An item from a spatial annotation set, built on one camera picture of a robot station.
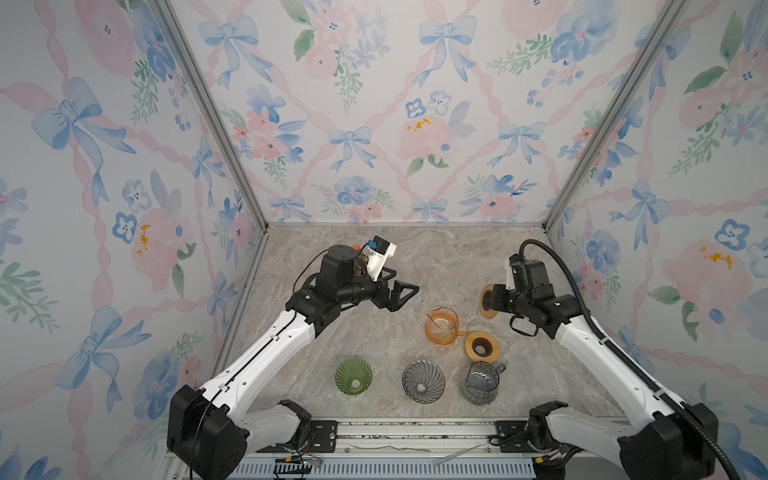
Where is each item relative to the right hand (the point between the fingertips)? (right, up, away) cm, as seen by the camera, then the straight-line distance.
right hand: (493, 291), depth 82 cm
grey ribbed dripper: (-20, -24, -2) cm, 31 cm away
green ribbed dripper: (-39, -24, +1) cm, 46 cm away
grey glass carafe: (-3, -26, +1) cm, 26 cm away
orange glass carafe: (-12, -12, +11) cm, 21 cm away
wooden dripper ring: (-1, -17, +6) cm, 18 cm away
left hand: (-25, +4, -12) cm, 28 cm away
